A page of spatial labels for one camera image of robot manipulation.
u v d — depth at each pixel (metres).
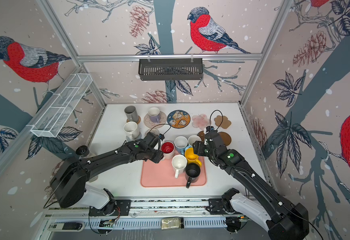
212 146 0.57
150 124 1.08
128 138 0.96
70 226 0.65
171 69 1.07
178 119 1.11
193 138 0.89
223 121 1.14
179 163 0.86
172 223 0.66
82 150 0.83
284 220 0.38
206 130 0.71
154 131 1.04
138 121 1.10
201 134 1.00
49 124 0.70
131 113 1.01
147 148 0.66
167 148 0.91
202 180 0.82
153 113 1.10
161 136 0.78
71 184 0.42
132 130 1.04
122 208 0.73
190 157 0.89
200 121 1.11
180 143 0.92
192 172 0.83
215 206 0.73
